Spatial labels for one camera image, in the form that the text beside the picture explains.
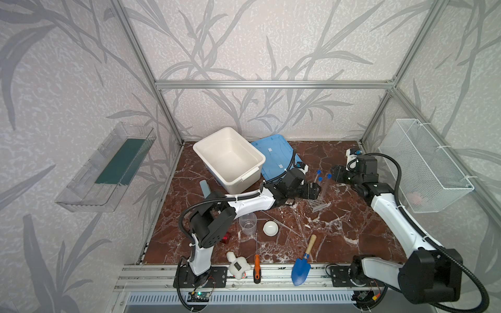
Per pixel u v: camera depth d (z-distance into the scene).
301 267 0.75
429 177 0.61
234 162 1.11
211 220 0.48
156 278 0.75
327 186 0.99
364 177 0.62
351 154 0.74
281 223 0.87
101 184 0.63
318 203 0.91
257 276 0.72
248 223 0.86
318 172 1.06
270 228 0.85
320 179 0.86
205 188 0.94
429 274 0.40
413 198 0.73
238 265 0.73
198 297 0.71
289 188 0.67
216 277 0.74
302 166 0.77
